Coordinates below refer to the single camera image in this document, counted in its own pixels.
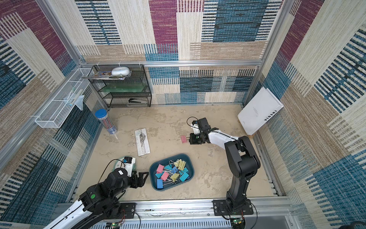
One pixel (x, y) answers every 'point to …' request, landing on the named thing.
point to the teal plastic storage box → (189, 164)
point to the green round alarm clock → (120, 162)
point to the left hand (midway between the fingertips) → (143, 172)
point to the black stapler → (130, 100)
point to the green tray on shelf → (123, 88)
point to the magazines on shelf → (105, 75)
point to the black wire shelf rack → (121, 99)
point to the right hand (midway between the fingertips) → (189, 138)
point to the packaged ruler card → (142, 141)
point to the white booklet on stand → (261, 108)
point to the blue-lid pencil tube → (106, 120)
